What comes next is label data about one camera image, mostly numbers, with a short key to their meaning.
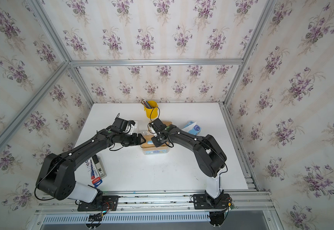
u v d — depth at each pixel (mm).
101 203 686
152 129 745
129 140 752
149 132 818
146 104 1010
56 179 423
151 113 1103
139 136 784
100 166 834
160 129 701
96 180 798
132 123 837
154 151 881
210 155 489
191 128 931
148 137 927
